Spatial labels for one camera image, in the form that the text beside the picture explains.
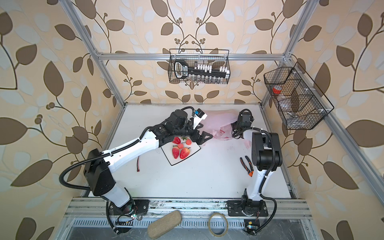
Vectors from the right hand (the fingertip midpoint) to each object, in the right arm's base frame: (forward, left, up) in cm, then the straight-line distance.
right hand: (231, 120), depth 102 cm
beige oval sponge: (-57, +40, -3) cm, 70 cm away
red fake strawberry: (-21, +37, -2) cm, 43 cm away
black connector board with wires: (-30, +59, -6) cm, 67 cm away
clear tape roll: (-59, +12, -3) cm, 60 cm away
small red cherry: (-14, +30, -3) cm, 33 cm away
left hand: (-21, +18, +20) cm, 34 cm away
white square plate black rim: (-18, +43, -6) cm, 47 cm away
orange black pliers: (-34, -6, -6) cm, 35 cm away
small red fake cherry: (-16, +35, -4) cm, 39 cm away
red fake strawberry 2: (-22, +32, -3) cm, 39 cm away
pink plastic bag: (-9, +11, +9) cm, 17 cm away
